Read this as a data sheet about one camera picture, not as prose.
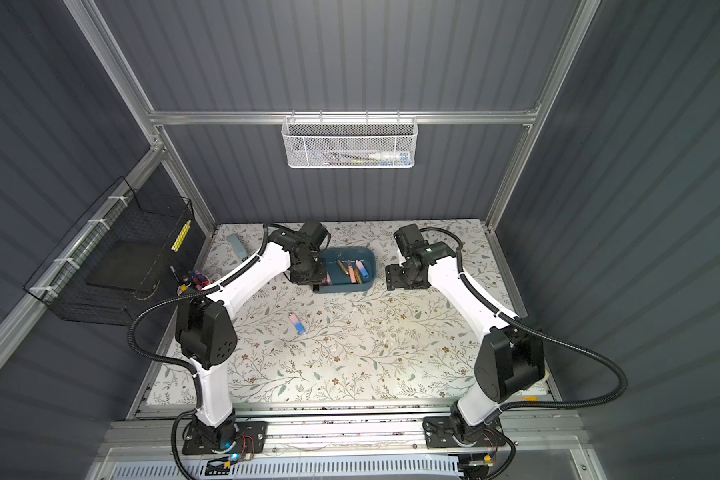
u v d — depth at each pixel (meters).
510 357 0.43
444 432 0.74
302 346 0.89
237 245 1.10
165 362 0.50
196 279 0.89
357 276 1.04
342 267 1.06
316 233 0.72
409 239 0.67
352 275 1.05
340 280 1.03
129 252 0.75
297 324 0.94
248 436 0.72
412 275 0.71
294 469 0.77
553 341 0.41
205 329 0.50
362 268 1.05
